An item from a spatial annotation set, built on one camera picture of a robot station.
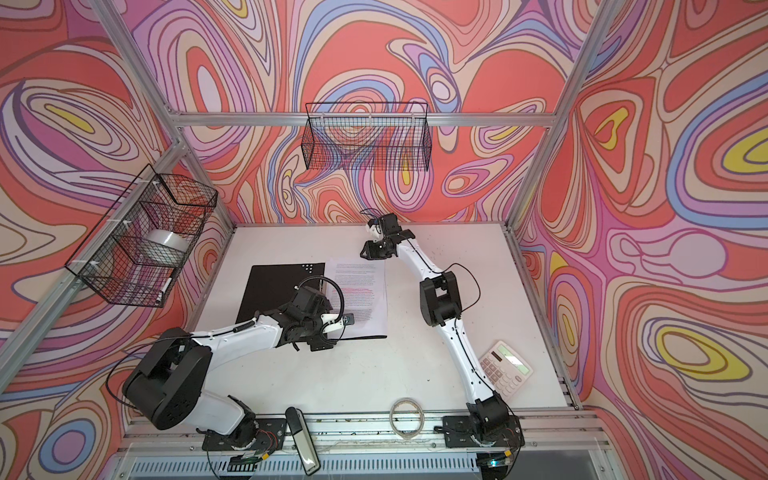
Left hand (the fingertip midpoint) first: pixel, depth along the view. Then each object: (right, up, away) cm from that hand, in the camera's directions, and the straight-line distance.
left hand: (333, 318), depth 92 cm
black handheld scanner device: (-3, -23, -22) cm, 32 cm away
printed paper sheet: (+7, +8, +10) cm, 14 cm away
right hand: (+9, +18, +18) cm, 27 cm away
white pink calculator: (+50, -12, -10) cm, 52 cm away
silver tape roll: (-39, +24, -17) cm, 49 cm away
